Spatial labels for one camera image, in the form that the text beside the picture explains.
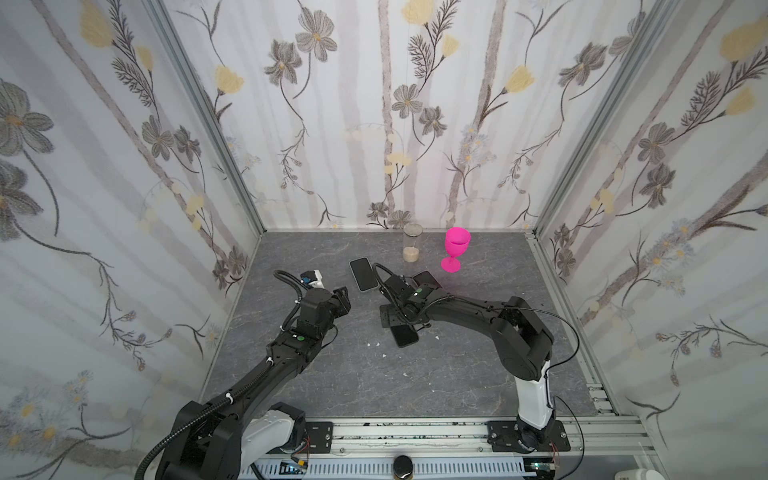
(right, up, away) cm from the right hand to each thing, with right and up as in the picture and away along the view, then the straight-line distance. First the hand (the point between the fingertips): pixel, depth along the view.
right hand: (389, 308), depth 91 cm
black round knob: (+3, -29, -28) cm, 41 cm away
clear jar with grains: (+8, +25, +11) cm, 28 cm away
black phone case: (+5, -9, +2) cm, 10 cm away
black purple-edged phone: (-10, +10, +16) cm, 21 cm away
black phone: (+5, -9, +2) cm, 10 cm away
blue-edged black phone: (+13, +8, +15) cm, 22 cm away
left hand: (-15, +8, -7) cm, 18 cm away
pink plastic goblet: (+24, +22, +14) cm, 36 cm away
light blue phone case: (-12, +8, +13) cm, 20 cm away
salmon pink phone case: (+14, +6, +14) cm, 21 cm away
